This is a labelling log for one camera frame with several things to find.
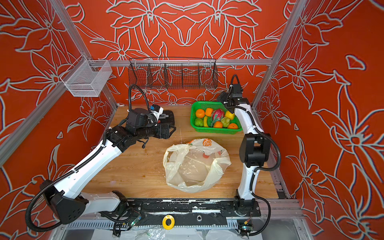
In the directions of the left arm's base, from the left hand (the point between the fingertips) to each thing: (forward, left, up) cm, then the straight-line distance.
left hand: (168, 125), depth 71 cm
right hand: (+28, -28, -6) cm, 40 cm away
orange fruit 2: (+32, -22, -22) cm, 45 cm away
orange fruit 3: (+20, -29, -23) cm, 42 cm away
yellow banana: (+24, -20, -26) cm, 41 cm away
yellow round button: (-37, -4, -28) cm, 47 cm away
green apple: (+22, -34, -22) cm, 46 cm away
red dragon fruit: (+27, -28, -21) cm, 44 cm away
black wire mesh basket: (+43, +4, +1) cm, 43 cm away
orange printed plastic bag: (-8, -15, -29) cm, 33 cm away
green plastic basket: (+20, -40, -24) cm, 51 cm away
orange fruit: (+32, -16, -25) cm, 43 cm away
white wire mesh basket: (+32, +57, +3) cm, 66 cm away
